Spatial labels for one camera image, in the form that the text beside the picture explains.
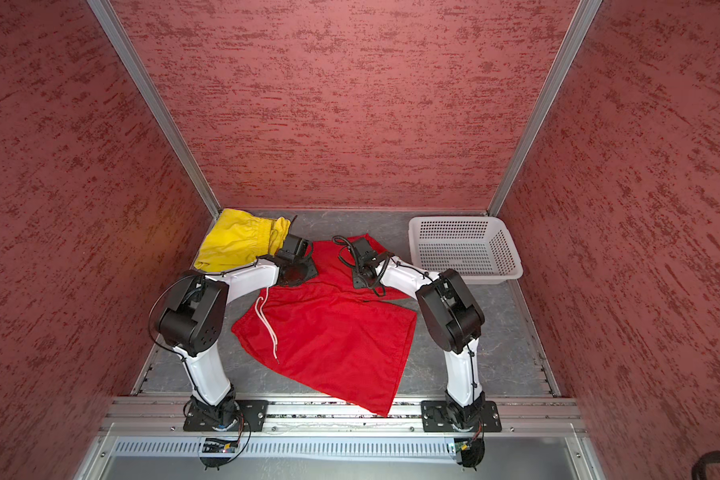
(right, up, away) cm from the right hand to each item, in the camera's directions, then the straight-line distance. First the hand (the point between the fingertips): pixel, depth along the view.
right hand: (363, 283), depth 97 cm
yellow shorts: (-47, +16, +12) cm, 51 cm away
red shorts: (-10, -13, -8) cm, 19 cm away
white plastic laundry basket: (+44, +11, +13) cm, 48 cm away
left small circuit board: (-37, -37, -24) cm, 57 cm away
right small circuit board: (+27, -37, -26) cm, 53 cm away
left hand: (-17, +3, +2) cm, 17 cm away
